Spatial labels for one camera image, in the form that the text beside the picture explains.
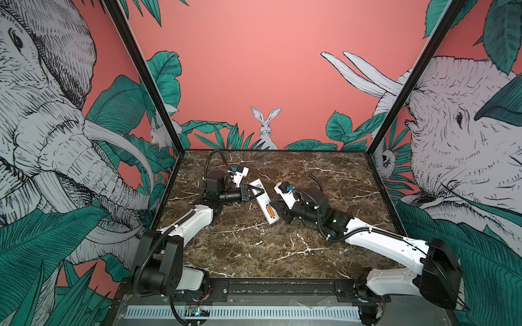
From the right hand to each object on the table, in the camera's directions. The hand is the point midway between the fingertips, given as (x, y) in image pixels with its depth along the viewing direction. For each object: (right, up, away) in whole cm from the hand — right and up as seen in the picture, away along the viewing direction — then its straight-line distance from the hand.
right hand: (270, 200), depth 72 cm
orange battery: (0, -5, +5) cm, 7 cm away
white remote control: (-2, -2, +5) cm, 6 cm away
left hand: (-3, +3, +4) cm, 6 cm away
